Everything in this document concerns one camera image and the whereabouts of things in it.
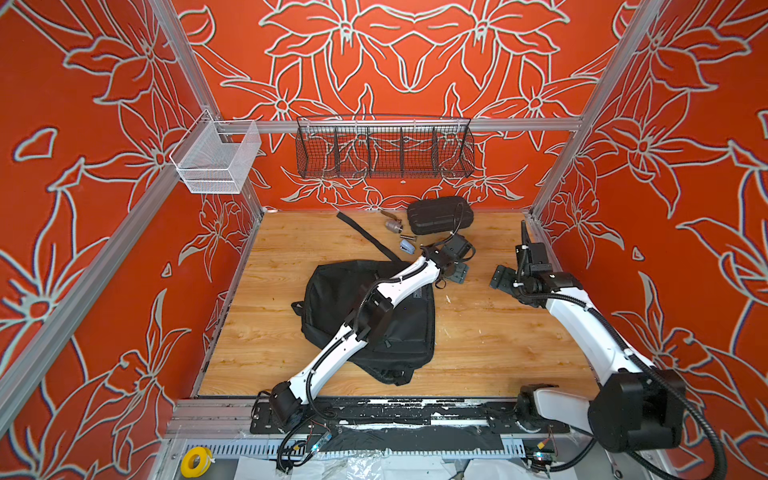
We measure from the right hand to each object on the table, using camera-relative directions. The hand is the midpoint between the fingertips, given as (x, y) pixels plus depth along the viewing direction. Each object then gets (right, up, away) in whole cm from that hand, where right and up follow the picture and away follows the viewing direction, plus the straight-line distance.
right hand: (503, 281), depth 84 cm
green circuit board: (+2, -39, -16) cm, 42 cm away
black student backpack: (-29, -18, -2) cm, 34 cm away
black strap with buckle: (-33, +7, +23) cm, 41 cm away
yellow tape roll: (-76, -40, -17) cm, 88 cm away
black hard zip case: (-12, +22, +32) cm, 40 cm away
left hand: (-10, +3, +16) cm, 19 cm away
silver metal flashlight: (-30, +17, +26) cm, 44 cm away
